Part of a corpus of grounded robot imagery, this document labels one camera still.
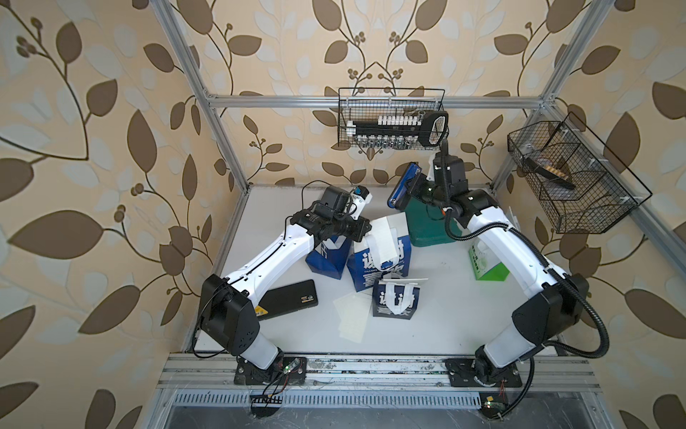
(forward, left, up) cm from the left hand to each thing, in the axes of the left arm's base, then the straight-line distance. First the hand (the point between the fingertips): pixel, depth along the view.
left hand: (367, 222), depth 78 cm
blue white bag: (-4, +12, -14) cm, 19 cm away
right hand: (+10, -12, +7) cm, 17 cm away
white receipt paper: (-3, -5, -5) cm, 8 cm away
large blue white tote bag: (-9, +1, -10) cm, 13 cm away
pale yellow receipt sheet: (-18, +4, -25) cm, 31 cm away
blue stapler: (+8, -10, +4) cm, 13 cm away
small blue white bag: (-18, -8, -11) cm, 23 cm away
